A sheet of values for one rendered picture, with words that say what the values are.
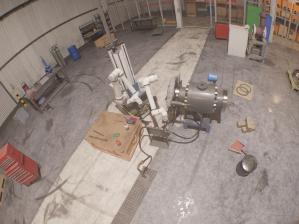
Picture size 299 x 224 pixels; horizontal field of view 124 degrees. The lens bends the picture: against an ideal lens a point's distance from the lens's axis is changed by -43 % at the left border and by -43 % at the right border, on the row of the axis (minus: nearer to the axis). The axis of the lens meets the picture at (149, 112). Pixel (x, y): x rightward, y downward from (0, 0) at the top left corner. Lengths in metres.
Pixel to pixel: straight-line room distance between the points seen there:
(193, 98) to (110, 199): 2.42
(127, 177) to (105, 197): 0.63
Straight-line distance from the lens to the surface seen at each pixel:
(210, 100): 2.50
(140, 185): 2.64
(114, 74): 2.27
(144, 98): 3.30
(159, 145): 2.84
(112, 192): 2.80
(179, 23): 9.79
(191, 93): 2.52
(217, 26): 7.39
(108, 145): 2.61
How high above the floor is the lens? 2.51
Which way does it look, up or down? 47 degrees down
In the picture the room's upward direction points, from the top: 16 degrees counter-clockwise
